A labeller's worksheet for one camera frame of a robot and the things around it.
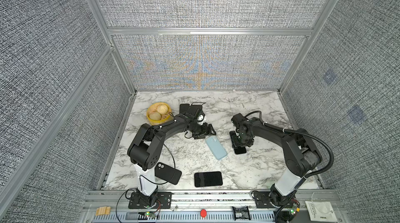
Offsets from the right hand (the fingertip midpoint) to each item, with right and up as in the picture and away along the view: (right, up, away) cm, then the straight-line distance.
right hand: (238, 144), depth 92 cm
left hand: (-16, +6, -3) cm, 18 cm away
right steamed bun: (-47, +21, +9) cm, 52 cm away
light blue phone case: (-13, -1, -1) cm, 13 cm away
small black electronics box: (-5, -25, -23) cm, 34 cm away
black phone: (0, -2, -4) cm, 4 cm away
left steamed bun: (-51, +16, +6) cm, 54 cm away
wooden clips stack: (-66, -23, -23) cm, 74 cm away
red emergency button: (-21, -24, -24) cm, 40 cm away
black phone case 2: (-40, -12, -11) cm, 43 cm away
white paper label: (+31, -24, -22) cm, 45 cm away
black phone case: (-34, +21, +18) cm, 44 cm away
